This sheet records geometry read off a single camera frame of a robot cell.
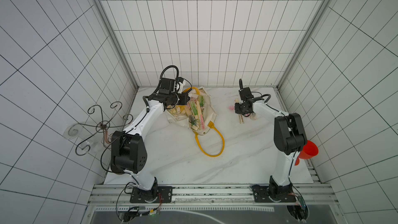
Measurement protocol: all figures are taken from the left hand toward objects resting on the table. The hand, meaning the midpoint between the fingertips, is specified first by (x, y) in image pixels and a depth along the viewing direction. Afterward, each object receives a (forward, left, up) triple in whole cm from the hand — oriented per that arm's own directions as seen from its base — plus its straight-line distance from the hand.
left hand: (188, 100), depth 86 cm
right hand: (+7, -35, -14) cm, 38 cm away
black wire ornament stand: (-24, +34, +12) cm, 43 cm away
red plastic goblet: (-26, -60, -5) cm, 65 cm away
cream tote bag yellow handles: (+1, -5, -15) cm, 16 cm away
